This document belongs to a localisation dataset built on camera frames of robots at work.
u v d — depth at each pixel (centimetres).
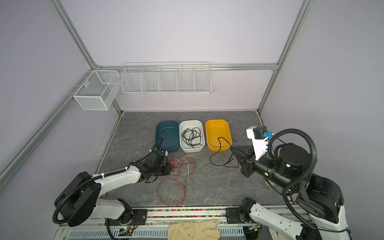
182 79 101
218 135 109
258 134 38
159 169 75
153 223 73
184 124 106
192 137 103
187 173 87
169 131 111
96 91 103
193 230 70
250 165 40
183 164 91
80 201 42
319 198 31
